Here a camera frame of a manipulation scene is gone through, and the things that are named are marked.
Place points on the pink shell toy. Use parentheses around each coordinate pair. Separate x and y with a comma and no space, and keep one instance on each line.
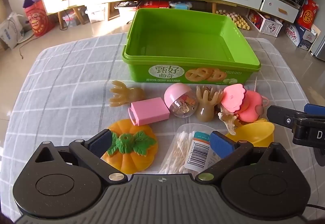
(232,98)

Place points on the narrow white drawer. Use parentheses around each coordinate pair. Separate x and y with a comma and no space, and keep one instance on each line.
(279,9)

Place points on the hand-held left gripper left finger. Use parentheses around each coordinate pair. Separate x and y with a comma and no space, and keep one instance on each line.
(100,141)

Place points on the grey checked tablecloth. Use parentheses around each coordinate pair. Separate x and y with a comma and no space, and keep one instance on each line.
(63,87)

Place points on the tan rubber hand toy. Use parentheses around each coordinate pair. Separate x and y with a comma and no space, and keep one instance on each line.
(124,94)
(205,112)

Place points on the red patterned shopping bag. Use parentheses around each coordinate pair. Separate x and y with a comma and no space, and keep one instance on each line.
(38,21)

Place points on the pink plastic box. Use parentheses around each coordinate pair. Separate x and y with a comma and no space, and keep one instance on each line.
(149,111)

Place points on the red cardboard box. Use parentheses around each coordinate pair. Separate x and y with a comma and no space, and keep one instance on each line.
(155,4)

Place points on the orange pumpkin toy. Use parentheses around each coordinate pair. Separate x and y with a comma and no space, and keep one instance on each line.
(132,160)

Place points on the clear storage box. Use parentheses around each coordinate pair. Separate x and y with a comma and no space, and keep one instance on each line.
(181,5)

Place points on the yellow plastic bowl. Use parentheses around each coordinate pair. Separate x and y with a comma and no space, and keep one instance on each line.
(259,132)

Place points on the white plastic bag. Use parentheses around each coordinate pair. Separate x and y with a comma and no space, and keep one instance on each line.
(11,31)

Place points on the red gift bag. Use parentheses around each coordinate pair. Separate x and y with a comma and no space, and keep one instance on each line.
(308,14)

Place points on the pink pig toy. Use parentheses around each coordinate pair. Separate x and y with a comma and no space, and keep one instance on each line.
(251,108)

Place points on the clear cotton swab jar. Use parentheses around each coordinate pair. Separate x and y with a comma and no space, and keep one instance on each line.
(177,147)

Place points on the black keyboard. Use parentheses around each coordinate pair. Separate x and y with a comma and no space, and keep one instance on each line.
(125,4)

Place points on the beige starfish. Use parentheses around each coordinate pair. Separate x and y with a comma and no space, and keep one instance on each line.
(226,116)

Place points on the blue white cardboard box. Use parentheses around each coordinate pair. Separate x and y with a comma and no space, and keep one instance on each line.
(299,36)

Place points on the white plastic crate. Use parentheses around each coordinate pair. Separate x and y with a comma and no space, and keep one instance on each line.
(266,26)

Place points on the silver refrigerator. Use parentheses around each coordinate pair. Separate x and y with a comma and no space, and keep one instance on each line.
(320,47)

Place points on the yellow egg tray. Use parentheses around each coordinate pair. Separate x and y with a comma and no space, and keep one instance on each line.
(236,19)

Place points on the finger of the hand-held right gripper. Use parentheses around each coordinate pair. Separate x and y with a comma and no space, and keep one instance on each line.
(314,109)
(308,131)

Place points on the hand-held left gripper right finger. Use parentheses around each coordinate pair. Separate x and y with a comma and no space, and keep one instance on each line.
(221,144)

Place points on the green plastic bin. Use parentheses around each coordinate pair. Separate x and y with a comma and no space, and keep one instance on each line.
(182,36)

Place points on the pink clear capsule ball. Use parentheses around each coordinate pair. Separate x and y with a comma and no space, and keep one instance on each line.
(177,93)

